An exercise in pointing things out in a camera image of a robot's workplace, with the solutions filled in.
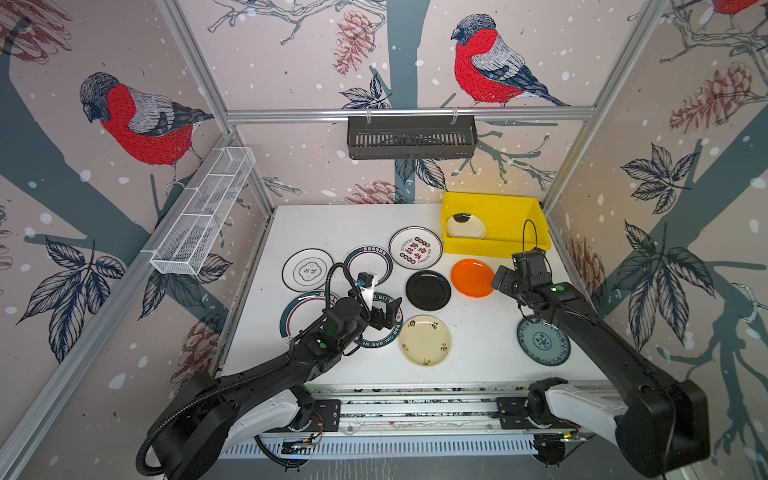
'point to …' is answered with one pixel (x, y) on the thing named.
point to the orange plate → (472, 278)
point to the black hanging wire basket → (417, 140)
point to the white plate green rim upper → (369, 258)
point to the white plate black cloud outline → (306, 270)
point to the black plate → (428, 290)
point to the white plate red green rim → (303, 310)
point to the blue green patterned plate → (543, 342)
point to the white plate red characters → (415, 247)
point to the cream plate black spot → (465, 226)
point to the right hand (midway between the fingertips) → (507, 284)
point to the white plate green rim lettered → (373, 337)
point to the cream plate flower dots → (425, 340)
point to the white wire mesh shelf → (207, 208)
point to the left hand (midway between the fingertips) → (387, 295)
